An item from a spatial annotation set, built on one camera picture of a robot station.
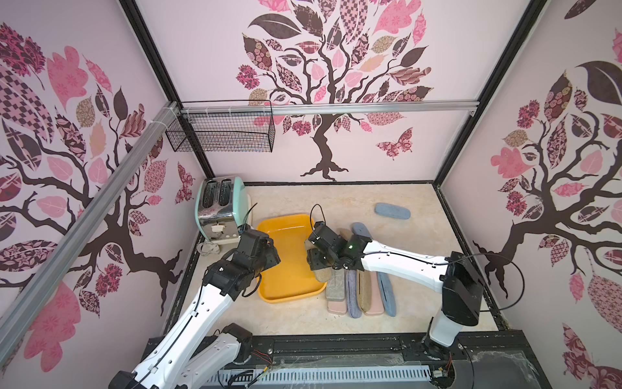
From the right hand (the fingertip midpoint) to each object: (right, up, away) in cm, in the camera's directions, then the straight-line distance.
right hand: (312, 255), depth 81 cm
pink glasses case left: (+8, -17, -2) cm, 19 cm away
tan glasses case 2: (+17, -11, -2) cm, 21 cm away
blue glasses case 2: (+26, -13, 0) cm, 29 cm away
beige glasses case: (+4, -5, -5) cm, 8 cm away
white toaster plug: (-43, 0, +14) cm, 45 cm away
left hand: (-14, 0, -5) cm, 15 cm away
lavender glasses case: (+14, -13, -2) cm, 19 cm away
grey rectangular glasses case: (+8, -11, 0) cm, 14 cm away
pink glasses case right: (+22, -16, -1) cm, 27 cm away
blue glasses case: (+36, +15, +25) cm, 46 cm away
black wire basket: (-50, +49, +22) cm, 74 cm away
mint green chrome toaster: (-34, +16, +7) cm, 38 cm away
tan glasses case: (+14, +5, +19) cm, 24 cm away
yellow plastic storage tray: (-7, -11, +9) cm, 16 cm away
